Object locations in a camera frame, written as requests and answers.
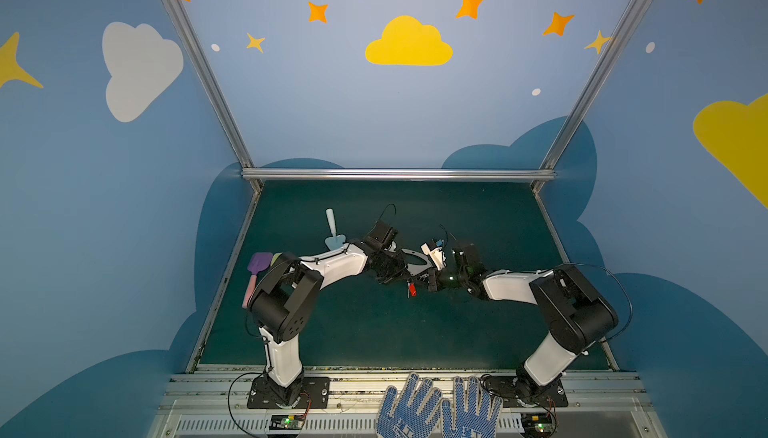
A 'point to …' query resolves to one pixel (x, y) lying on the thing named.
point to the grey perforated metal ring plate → (416, 269)
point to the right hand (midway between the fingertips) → (415, 277)
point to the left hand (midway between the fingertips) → (417, 274)
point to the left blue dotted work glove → (406, 420)
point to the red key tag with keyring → (411, 289)
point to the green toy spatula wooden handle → (275, 256)
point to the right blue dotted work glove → (471, 420)
